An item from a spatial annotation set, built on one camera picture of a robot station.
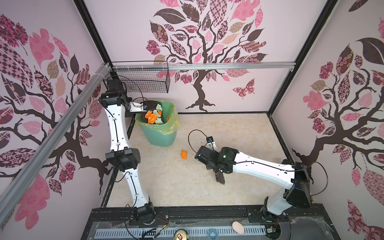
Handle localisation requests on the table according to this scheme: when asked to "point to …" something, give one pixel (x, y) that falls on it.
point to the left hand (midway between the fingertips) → (124, 107)
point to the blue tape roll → (212, 234)
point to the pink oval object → (238, 227)
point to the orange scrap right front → (152, 117)
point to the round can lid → (180, 235)
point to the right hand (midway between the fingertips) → (211, 157)
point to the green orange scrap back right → (158, 111)
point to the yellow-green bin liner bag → (171, 122)
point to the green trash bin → (156, 138)
